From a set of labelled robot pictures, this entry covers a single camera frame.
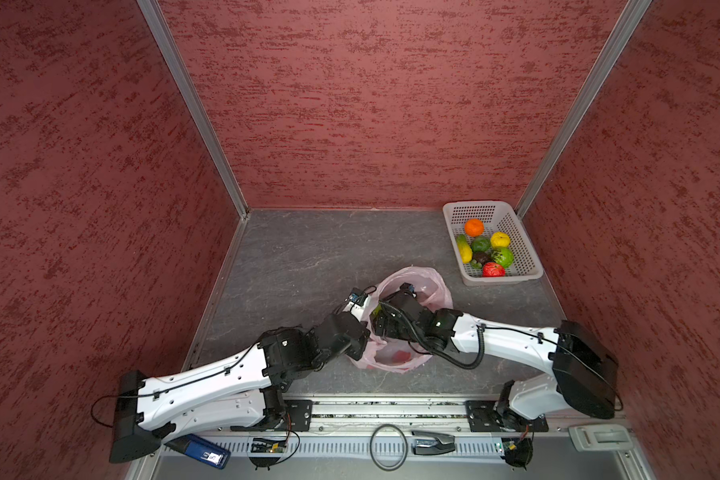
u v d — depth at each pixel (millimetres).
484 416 741
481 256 1027
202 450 671
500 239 1059
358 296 609
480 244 1039
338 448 775
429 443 695
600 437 699
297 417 742
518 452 697
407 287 776
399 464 668
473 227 1104
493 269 952
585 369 422
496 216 1129
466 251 1025
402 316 618
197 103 878
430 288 847
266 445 723
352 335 503
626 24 725
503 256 979
